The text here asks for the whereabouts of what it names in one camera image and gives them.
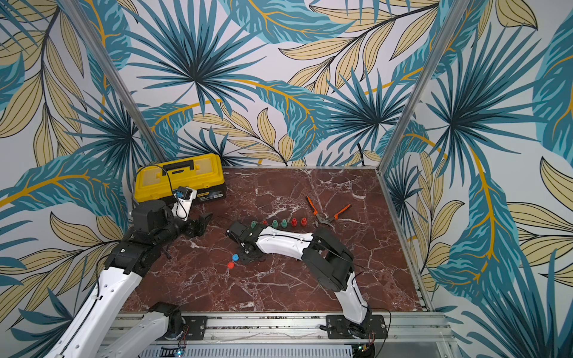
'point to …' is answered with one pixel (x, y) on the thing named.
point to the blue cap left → (236, 257)
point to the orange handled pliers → (319, 218)
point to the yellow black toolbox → (157, 181)
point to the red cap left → (230, 265)
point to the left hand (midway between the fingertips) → (200, 213)
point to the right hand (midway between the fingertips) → (248, 255)
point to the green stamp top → (274, 224)
